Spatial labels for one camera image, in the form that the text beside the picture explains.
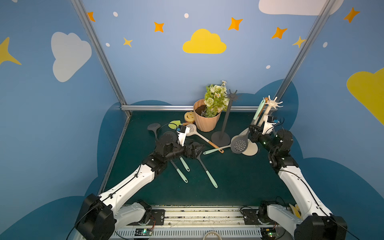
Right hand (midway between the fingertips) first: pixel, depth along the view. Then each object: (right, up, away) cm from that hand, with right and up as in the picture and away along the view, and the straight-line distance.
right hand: (252, 124), depth 77 cm
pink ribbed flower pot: (-23, 0, +24) cm, 34 cm away
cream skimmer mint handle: (-23, -18, +19) cm, 35 cm away
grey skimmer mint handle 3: (-37, -25, +16) cm, 47 cm away
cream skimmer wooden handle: (-32, -5, +28) cm, 42 cm away
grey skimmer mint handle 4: (-39, -29, +12) cm, 50 cm away
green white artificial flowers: (-16, +16, +17) cm, 28 cm away
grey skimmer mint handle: (-5, -12, +5) cm, 14 cm away
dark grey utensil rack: (-11, -10, +29) cm, 32 cm away
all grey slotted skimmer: (-60, -1, +31) cm, 68 cm away
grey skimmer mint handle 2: (-19, -34, +9) cm, 40 cm away
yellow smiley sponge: (-34, +7, +39) cm, 52 cm away
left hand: (-27, -10, -5) cm, 29 cm away
